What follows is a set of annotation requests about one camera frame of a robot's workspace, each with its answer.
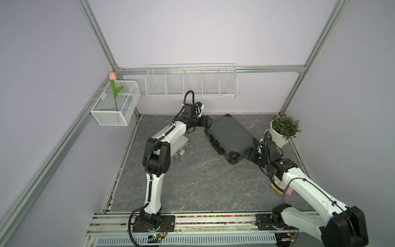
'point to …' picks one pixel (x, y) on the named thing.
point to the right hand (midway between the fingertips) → (248, 152)
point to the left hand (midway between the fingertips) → (209, 120)
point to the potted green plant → (283, 128)
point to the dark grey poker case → (229, 138)
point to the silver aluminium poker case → (177, 147)
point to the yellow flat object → (276, 189)
